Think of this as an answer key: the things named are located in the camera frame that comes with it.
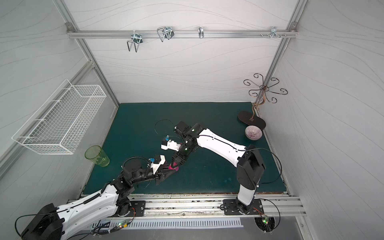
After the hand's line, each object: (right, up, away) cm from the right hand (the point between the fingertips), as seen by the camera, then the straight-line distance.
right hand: (173, 164), depth 74 cm
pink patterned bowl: (+51, +13, +28) cm, 60 cm away
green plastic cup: (-47, +3, +11) cm, 48 cm away
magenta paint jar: (+2, -1, -3) cm, 4 cm away
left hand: (0, -1, -1) cm, 2 cm away
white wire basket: (-52, +20, -4) cm, 56 cm away
